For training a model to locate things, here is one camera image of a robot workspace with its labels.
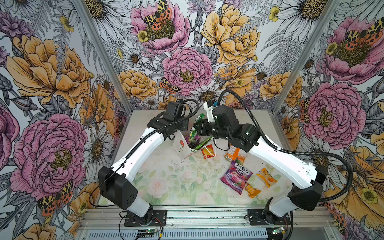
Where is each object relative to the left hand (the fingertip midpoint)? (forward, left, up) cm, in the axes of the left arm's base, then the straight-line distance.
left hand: (182, 125), depth 80 cm
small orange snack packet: (-27, -37, -24) cm, 52 cm away
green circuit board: (-44, +16, -26) cm, 54 cm away
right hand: (-10, -7, +9) cm, 15 cm away
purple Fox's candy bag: (-19, -30, -22) cm, 42 cm away
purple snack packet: (+2, -8, -15) cm, 17 cm away
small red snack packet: (-15, -13, -3) cm, 20 cm away
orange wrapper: (-20, -46, -23) cm, 55 cm away
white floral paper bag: (-8, +1, -8) cm, 11 cm away
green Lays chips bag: (-8, -11, -6) cm, 15 cm away
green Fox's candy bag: (-12, -6, +10) cm, 16 cm away
